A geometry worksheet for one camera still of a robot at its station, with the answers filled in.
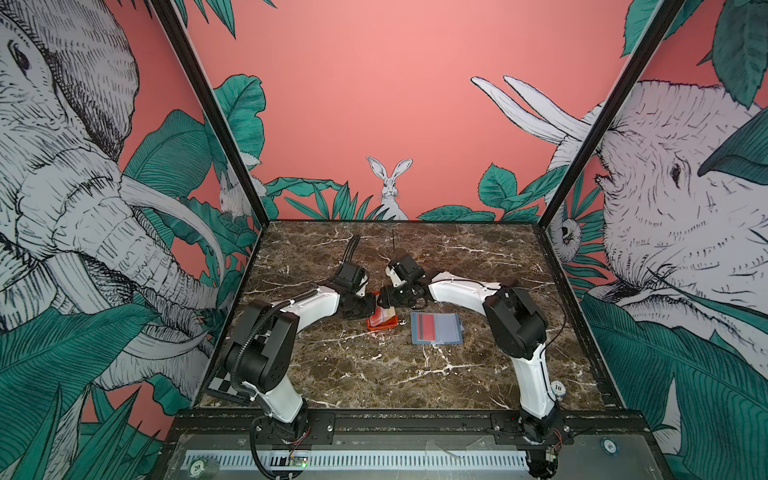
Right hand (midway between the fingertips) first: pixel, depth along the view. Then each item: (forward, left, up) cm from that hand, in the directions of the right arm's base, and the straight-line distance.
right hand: (381, 299), depth 93 cm
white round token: (-25, -50, -5) cm, 56 cm away
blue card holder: (-8, -17, -4) cm, 19 cm away
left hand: (-3, +1, 0) cm, 3 cm away
